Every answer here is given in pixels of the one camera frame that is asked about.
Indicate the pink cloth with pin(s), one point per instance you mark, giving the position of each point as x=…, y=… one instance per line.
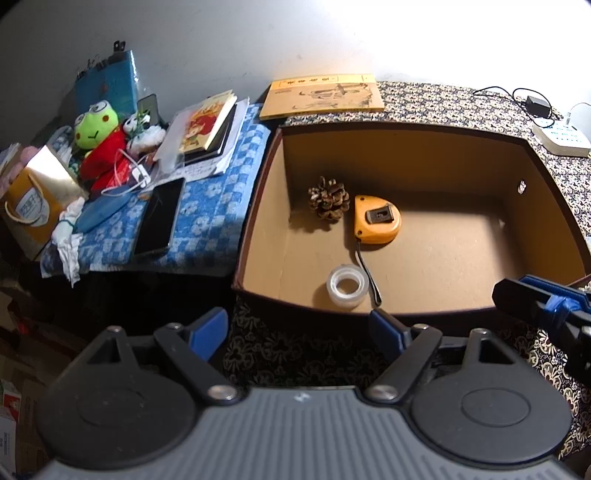
x=25, y=156

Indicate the crumpled white tissue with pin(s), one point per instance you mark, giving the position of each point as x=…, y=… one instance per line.
x=67, y=254

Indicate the blue checkered cloth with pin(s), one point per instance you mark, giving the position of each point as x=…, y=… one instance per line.
x=207, y=221

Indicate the brown cardboard box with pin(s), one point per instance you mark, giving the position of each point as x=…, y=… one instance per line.
x=438, y=258

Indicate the blue face mask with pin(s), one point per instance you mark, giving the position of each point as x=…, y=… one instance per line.
x=99, y=210

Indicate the orange tape measure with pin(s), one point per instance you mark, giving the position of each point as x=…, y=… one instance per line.
x=364, y=233

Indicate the dark small box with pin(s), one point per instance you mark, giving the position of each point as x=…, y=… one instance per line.
x=147, y=110

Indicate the small white plush toy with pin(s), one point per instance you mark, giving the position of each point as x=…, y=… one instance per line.
x=145, y=136

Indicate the brown pine cone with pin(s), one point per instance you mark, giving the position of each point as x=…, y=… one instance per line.
x=328, y=198

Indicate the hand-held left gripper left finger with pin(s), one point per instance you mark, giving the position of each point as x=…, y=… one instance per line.
x=207, y=332

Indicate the black power adapter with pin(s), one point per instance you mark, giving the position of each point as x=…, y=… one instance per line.
x=538, y=106

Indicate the black smartphone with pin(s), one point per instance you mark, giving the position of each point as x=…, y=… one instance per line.
x=157, y=217

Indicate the green frog plush toy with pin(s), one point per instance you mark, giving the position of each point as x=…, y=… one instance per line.
x=94, y=129

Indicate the stack of books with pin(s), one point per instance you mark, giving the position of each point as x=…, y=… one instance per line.
x=198, y=168

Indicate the white power strip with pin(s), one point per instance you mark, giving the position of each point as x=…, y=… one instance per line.
x=561, y=138

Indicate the clear tape roll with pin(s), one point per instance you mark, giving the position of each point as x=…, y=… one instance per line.
x=332, y=288

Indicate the black notebook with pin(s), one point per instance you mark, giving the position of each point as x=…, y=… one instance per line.
x=229, y=138

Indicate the gold paper bag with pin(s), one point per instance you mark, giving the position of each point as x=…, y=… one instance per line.
x=32, y=212

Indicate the yellow illustrated book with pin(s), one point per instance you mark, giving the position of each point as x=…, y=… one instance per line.
x=323, y=99

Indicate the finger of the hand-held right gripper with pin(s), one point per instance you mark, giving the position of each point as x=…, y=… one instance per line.
x=531, y=295

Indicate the blue box with clips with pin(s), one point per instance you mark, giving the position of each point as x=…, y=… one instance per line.
x=108, y=85

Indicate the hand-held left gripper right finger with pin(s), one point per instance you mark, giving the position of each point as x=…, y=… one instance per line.
x=388, y=332

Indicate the printed white carton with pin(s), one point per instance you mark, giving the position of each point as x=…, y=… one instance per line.
x=7, y=415

